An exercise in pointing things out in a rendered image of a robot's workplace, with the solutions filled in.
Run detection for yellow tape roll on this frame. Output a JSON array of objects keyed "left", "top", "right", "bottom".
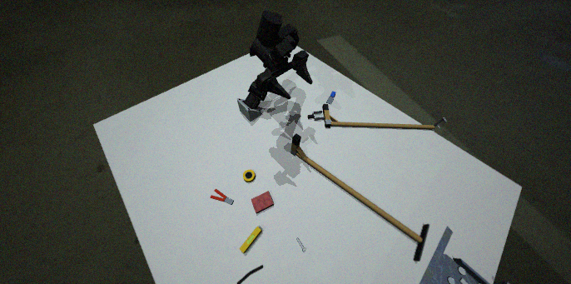
[{"left": 243, "top": 170, "right": 255, "bottom": 182}]

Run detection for red rectangular block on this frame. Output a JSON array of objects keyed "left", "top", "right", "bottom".
[{"left": 251, "top": 192, "right": 274, "bottom": 213}]

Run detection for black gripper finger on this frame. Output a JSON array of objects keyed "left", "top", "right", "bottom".
[
  {"left": 265, "top": 76, "right": 290, "bottom": 99},
  {"left": 296, "top": 57, "right": 313, "bottom": 84}
]

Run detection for red-handled pliers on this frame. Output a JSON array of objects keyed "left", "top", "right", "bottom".
[{"left": 211, "top": 189, "right": 234, "bottom": 205}]

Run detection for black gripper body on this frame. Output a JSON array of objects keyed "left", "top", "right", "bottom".
[{"left": 256, "top": 47, "right": 309, "bottom": 92}]

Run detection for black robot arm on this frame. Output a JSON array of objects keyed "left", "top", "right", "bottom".
[{"left": 243, "top": 11, "right": 299, "bottom": 109}]

